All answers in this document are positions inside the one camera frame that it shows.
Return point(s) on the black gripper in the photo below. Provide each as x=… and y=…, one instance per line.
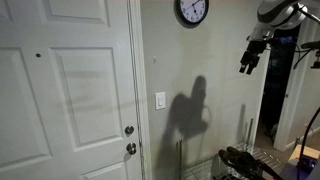
x=254, y=50

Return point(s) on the white rocker light switch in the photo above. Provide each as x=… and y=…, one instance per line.
x=160, y=100

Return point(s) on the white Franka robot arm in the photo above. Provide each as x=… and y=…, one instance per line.
x=276, y=15

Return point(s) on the white open interior door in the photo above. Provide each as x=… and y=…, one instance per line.
x=293, y=90

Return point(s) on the black curved pole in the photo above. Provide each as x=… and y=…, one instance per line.
x=305, y=140

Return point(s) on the black bulky object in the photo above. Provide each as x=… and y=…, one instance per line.
x=241, y=161

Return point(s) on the tan cardboard box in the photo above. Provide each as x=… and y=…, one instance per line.
x=305, y=152

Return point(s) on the purple object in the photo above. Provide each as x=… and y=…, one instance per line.
x=306, y=165

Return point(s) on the silver deadbolt lock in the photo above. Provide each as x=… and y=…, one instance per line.
x=129, y=130

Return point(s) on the silver door knob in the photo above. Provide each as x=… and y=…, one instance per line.
x=131, y=148

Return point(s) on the white panelled door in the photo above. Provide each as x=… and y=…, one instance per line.
x=66, y=93

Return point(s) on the small dark door peephole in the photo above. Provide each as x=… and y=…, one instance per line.
x=38, y=55

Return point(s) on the black camera on stand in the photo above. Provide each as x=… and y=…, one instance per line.
x=313, y=46

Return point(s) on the black rimmed wall clock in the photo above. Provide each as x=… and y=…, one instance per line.
x=192, y=10

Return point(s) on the small metal wall hook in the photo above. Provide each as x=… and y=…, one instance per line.
x=154, y=60

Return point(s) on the white door frame trim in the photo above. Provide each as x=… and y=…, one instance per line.
x=140, y=90

